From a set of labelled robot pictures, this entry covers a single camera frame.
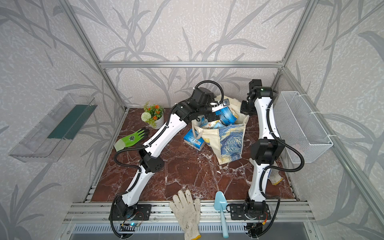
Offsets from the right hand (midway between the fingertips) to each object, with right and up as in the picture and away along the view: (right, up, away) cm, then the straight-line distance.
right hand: (244, 111), depth 87 cm
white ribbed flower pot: (-54, -7, +14) cm, 56 cm away
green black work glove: (-80, -21, +11) cm, 83 cm away
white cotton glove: (-32, -51, -16) cm, 63 cm away
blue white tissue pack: (-28, -20, +6) cm, 35 cm away
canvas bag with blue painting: (-11, -17, -6) cm, 21 cm away
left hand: (-17, +3, -9) cm, 19 cm away
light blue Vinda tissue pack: (-18, -8, -1) cm, 20 cm away
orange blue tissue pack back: (-10, -3, 0) cm, 10 cm away
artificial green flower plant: (-58, -1, +11) cm, 59 cm away
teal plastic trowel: (-16, -48, -12) cm, 52 cm away
